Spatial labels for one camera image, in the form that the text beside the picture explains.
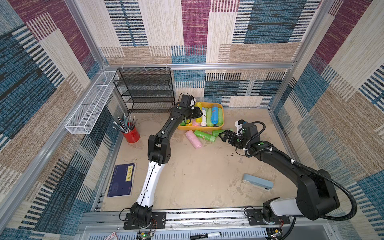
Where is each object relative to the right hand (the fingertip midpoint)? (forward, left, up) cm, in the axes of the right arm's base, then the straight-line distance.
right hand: (226, 139), depth 87 cm
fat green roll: (+21, 0, -5) cm, 22 cm away
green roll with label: (+3, +24, +11) cm, 26 cm away
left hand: (+22, +13, -1) cm, 26 cm away
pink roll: (+16, +18, -5) cm, 24 cm away
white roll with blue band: (+17, +11, -7) cm, 22 cm away
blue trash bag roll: (+23, +4, -4) cm, 24 cm away
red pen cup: (+7, +57, -6) cm, 58 cm away
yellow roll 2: (+12, +21, +1) cm, 24 cm away
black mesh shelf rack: (+40, +49, +6) cm, 64 cm away
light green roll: (+25, +8, -6) cm, 26 cm away
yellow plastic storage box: (+37, +9, -8) cm, 39 cm away
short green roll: (+10, +11, -10) cm, 18 cm away
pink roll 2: (+7, +19, -10) cm, 22 cm away
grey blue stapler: (-22, -16, -10) cm, 29 cm away
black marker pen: (-44, +11, -14) cm, 47 cm away
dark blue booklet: (-19, +59, -12) cm, 63 cm away
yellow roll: (+16, +15, -2) cm, 22 cm away
